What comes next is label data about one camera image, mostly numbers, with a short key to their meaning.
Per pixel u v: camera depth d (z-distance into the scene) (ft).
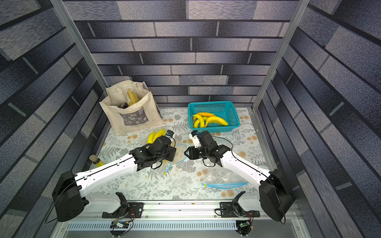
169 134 2.30
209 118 3.45
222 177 2.75
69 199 1.27
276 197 1.30
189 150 2.37
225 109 3.78
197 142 2.41
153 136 3.07
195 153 2.33
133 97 3.11
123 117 2.97
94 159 2.54
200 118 3.51
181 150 2.44
